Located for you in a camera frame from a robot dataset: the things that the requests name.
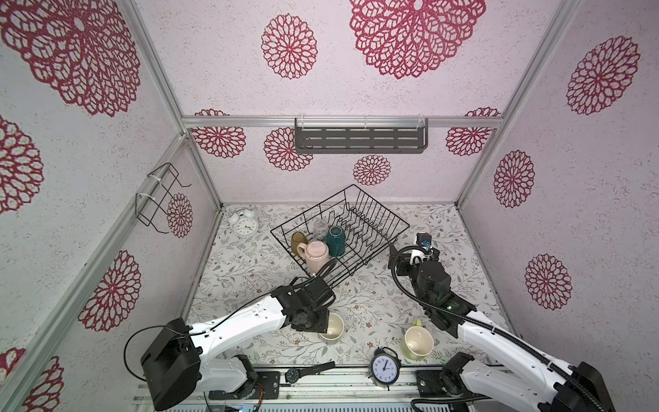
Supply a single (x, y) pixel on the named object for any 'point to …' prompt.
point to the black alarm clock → (384, 367)
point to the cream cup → (335, 330)
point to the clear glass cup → (320, 230)
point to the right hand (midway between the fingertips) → (406, 242)
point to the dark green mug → (336, 241)
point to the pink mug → (316, 253)
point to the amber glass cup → (298, 238)
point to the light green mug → (418, 342)
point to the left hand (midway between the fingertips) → (321, 327)
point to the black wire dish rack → (347, 229)
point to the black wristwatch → (293, 375)
